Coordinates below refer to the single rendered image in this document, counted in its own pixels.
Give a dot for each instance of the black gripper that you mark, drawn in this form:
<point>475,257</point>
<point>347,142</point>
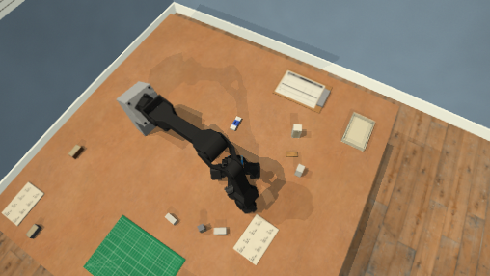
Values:
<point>254,173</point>

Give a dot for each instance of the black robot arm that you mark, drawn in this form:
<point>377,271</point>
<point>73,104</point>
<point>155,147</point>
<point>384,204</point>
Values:
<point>208,143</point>

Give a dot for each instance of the green cutting mat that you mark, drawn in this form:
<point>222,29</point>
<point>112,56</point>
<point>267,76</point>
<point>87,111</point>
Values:
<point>128,250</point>

